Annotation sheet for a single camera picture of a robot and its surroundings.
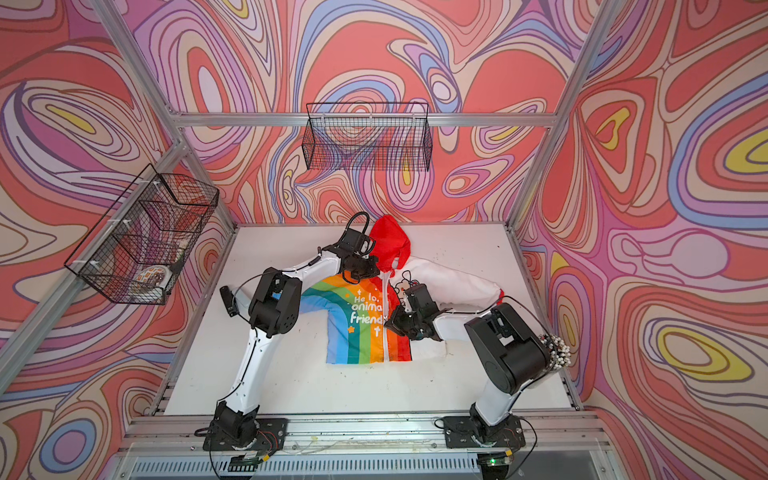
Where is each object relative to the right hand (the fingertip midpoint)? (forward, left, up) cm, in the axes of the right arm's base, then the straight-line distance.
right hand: (385, 331), depth 91 cm
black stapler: (+11, +51, +3) cm, 52 cm away
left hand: (+22, 0, +1) cm, 22 cm away
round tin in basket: (+3, +55, +28) cm, 62 cm away
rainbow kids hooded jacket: (+7, +10, +2) cm, 12 cm away
